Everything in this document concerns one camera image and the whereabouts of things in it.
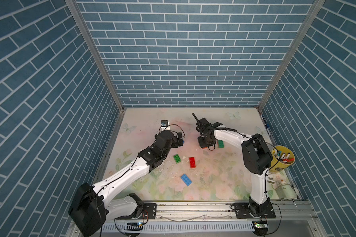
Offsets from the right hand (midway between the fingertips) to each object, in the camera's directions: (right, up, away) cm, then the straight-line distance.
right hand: (203, 145), depth 96 cm
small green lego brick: (-17, -8, -4) cm, 19 cm away
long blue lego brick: (-11, -18, -14) cm, 25 cm away
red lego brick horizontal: (0, 0, -11) cm, 11 cm away
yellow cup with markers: (+44, -5, -12) cm, 46 cm away
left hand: (-16, +9, -17) cm, 25 cm away
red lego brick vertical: (-7, -10, -7) cm, 14 cm away
